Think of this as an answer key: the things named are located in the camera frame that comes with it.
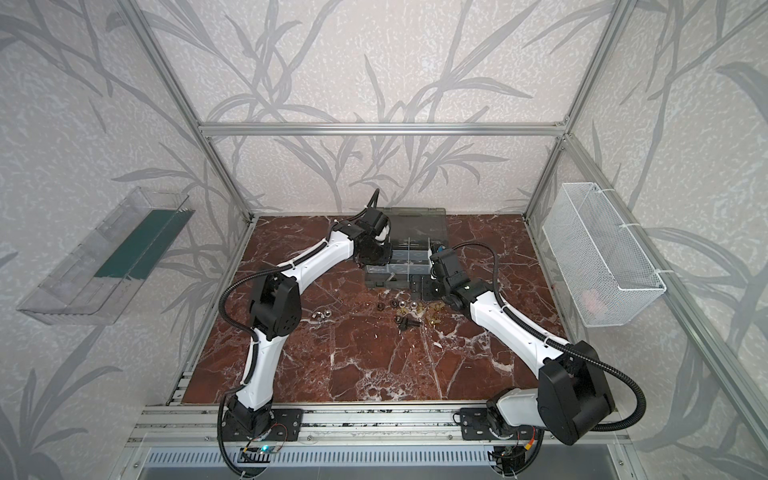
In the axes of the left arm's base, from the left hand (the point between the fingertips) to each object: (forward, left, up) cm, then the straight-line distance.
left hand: (394, 251), depth 95 cm
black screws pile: (-13, 0, -11) cm, 17 cm away
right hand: (-10, -10, +3) cm, 15 cm away
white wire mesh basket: (-24, -46, +26) cm, 57 cm away
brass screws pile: (-15, -12, -10) cm, 22 cm away
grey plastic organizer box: (+20, -7, -13) cm, 25 cm away
